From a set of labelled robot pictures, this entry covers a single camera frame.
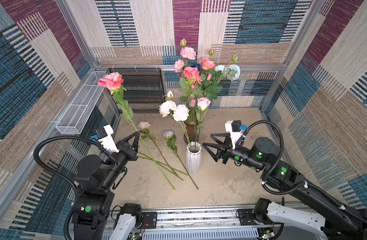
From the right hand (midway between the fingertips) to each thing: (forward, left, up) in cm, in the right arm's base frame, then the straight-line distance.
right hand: (208, 143), depth 58 cm
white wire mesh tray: (+32, +74, -18) cm, 83 cm away
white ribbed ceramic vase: (+3, +5, -17) cm, 18 cm away
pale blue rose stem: (+10, +23, -36) cm, 44 cm away
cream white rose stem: (+37, +37, -33) cm, 62 cm away
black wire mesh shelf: (+59, +38, -18) cm, 73 cm away
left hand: (+2, +25, +6) cm, 26 cm away
